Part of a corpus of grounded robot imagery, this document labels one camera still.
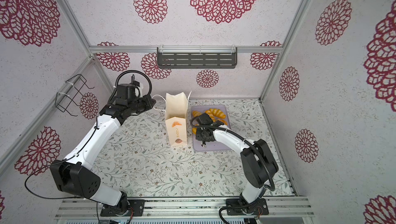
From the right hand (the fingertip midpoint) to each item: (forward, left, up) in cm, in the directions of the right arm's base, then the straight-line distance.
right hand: (199, 134), depth 90 cm
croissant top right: (+22, -12, -6) cm, 26 cm away
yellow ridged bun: (+7, +3, -6) cm, 10 cm away
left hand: (+6, +22, +20) cm, 30 cm away
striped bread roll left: (+20, +3, -5) cm, 20 cm away
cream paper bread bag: (-2, +11, +17) cm, 20 cm away
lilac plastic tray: (-9, -7, +3) cm, 12 cm away
